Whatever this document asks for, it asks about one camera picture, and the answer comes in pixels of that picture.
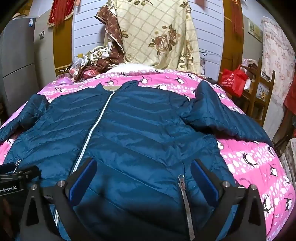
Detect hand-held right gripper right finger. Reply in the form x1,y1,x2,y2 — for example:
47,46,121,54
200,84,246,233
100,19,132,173
191,159,266,241

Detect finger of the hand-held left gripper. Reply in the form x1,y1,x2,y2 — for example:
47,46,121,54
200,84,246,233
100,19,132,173
14,166,40,181

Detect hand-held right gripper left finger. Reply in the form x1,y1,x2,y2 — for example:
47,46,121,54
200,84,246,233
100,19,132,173
20,158,97,241

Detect blue puffer jacket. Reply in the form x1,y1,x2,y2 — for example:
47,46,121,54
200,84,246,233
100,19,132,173
0,80,273,241

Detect pink penguin blanket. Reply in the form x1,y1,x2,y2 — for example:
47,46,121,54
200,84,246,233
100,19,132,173
0,69,295,241

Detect red shopping bag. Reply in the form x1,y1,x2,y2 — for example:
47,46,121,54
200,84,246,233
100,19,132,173
220,65,248,98

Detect wooden shelf rack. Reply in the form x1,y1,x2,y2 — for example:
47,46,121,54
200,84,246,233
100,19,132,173
240,58,276,127

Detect grey refrigerator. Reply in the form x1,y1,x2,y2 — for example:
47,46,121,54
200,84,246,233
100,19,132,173
0,16,59,116

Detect plastic bottle with yellow cap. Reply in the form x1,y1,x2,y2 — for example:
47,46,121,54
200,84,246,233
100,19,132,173
73,54,89,68

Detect crumpled brown floral bedding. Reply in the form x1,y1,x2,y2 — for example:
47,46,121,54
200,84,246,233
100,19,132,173
69,45,126,81

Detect red cloth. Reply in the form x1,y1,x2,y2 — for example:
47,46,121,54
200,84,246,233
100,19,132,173
283,85,296,116

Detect white pillow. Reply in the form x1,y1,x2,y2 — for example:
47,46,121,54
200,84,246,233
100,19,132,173
108,62,159,73

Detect pink floral curtain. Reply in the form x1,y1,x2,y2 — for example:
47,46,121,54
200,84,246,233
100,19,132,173
261,16,296,99

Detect cream floral checked quilt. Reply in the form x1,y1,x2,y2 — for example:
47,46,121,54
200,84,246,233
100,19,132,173
95,0,202,75

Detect red hanging tassel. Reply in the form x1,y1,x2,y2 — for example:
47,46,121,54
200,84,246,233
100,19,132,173
230,0,242,35

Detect wall poster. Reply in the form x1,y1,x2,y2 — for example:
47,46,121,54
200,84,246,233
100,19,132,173
247,19,264,44

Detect red tasselled wall banner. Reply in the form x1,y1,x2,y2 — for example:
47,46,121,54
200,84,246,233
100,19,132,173
47,0,76,27

